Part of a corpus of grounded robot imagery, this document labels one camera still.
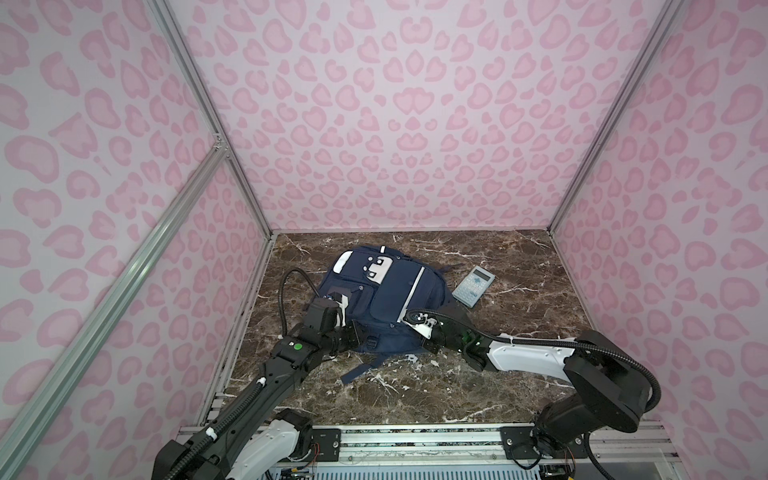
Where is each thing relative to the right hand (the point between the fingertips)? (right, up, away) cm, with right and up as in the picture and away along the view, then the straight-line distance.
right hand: (415, 320), depth 86 cm
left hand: (-13, 0, -6) cm, 14 cm away
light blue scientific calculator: (+21, +8, +15) cm, 27 cm away
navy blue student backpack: (-10, +9, +6) cm, 14 cm away
